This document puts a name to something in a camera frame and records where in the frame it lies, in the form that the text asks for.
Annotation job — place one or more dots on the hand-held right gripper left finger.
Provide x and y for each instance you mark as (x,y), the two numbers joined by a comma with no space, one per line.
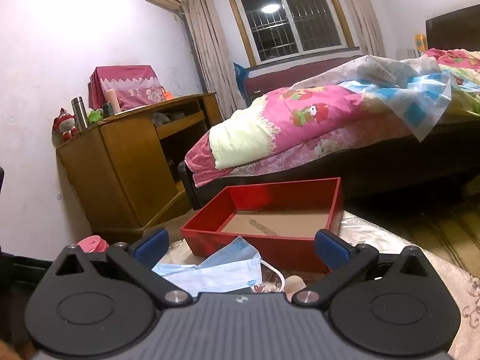
(152,246)

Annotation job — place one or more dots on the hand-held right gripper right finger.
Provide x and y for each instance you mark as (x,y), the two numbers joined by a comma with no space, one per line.
(332,250)

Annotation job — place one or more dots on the blue face mask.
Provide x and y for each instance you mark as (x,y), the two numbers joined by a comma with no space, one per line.
(176,270)
(232,266)

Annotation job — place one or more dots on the red cardboard box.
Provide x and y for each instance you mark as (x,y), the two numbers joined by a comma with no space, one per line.
(270,255)

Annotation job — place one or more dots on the pink plastic object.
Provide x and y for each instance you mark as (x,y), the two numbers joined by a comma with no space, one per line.
(92,243)

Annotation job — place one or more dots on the cream patterned tablecloth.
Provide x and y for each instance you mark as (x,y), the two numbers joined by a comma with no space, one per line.
(405,255)

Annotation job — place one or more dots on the wooden desk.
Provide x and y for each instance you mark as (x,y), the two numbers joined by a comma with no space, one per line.
(120,168)

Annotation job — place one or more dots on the grey cloth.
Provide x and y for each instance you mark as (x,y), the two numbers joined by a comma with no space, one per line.
(167,118)

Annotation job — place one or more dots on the bed with pink quilt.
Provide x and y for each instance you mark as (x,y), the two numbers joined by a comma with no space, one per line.
(300,120)

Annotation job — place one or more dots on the green toy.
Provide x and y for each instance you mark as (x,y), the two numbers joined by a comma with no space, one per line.
(95,115)

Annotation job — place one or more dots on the dark jar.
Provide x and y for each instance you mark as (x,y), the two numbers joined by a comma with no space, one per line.
(107,109)

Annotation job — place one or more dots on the beige cylinder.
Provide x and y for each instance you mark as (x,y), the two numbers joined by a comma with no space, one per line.
(113,101)

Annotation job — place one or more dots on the steel thermos bottle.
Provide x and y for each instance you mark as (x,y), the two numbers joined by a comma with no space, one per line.
(80,114)

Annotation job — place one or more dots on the red snowman doll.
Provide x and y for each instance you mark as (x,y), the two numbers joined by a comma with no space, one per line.
(64,123)

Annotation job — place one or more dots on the small orange object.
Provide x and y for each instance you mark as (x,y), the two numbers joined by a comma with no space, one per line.
(167,93)

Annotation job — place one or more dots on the pink lace-trimmed dust cover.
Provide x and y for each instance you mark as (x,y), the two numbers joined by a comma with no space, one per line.
(127,86)

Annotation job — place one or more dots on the blue white checked sheet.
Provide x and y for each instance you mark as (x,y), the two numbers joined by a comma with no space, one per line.
(423,97)

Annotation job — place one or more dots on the maroon bed board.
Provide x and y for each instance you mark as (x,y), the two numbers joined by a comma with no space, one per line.
(285,77)

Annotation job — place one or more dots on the blue cloth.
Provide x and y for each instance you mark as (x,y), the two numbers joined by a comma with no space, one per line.
(240,75)

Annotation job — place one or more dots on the beige curtain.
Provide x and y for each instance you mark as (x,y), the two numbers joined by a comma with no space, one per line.
(360,15)
(210,45)

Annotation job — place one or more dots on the barred window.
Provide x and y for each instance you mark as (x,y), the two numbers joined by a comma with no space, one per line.
(288,18)

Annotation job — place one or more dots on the dark wooden headboard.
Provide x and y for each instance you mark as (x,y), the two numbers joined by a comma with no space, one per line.
(453,30)

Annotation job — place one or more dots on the dark bed frame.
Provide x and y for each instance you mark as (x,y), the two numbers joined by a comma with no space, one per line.
(375,168)

